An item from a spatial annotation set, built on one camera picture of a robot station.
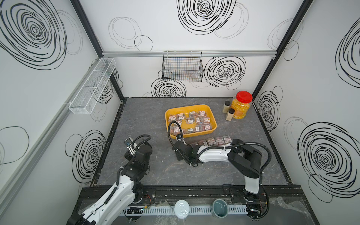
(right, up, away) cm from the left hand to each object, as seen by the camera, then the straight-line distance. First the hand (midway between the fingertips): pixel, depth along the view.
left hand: (138, 144), depth 82 cm
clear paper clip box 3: (+40, -1, +9) cm, 41 cm away
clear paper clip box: (+57, 0, +11) cm, 58 cm away
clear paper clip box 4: (+34, -2, +9) cm, 36 cm away
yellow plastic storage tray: (+32, +13, +20) cm, 40 cm away
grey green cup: (+45, -30, -13) cm, 55 cm away
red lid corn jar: (+66, +26, +12) cm, 72 cm away
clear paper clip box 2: (+45, 0, +9) cm, 46 cm away
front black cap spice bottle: (+61, +17, +18) cm, 66 cm away
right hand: (+24, -7, +7) cm, 26 cm away
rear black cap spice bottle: (+60, +23, +23) cm, 68 cm away
